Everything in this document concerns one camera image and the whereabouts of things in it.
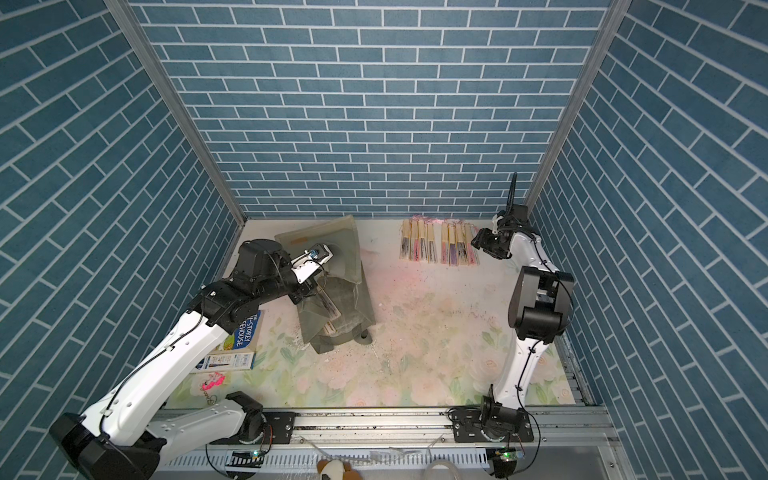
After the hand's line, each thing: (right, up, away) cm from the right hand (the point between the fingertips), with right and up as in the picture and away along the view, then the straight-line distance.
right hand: (482, 244), depth 100 cm
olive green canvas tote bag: (-42, -10, -27) cm, 50 cm away
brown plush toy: (-43, -51, -33) cm, 75 cm away
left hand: (-47, -6, -28) cm, 54 cm away
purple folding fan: (-8, +1, +12) cm, 15 cm away
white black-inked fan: (-50, -20, -7) cm, 55 cm away
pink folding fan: (-21, +2, +14) cm, 26 cm away
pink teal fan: (-2, -4, +8) cm, 9 cm away
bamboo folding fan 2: (-11, +1, +13) cm, 17 cm away
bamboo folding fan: (-16, +1, +13) cm, 21 cm away
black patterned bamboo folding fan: (-26, -2, +10) cm, 28 cm away
